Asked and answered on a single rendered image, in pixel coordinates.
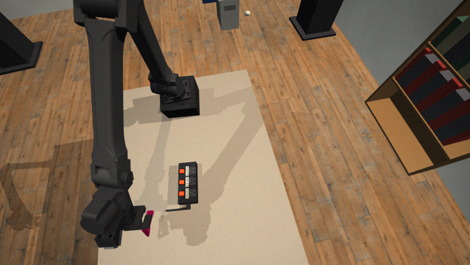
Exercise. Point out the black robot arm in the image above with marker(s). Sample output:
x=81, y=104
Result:
x=111, y=169

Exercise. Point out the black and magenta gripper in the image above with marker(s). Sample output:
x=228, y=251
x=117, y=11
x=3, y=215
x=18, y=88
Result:
x=138, y=224

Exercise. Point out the black power strip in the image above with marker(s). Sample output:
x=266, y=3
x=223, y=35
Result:
x=187, y=185

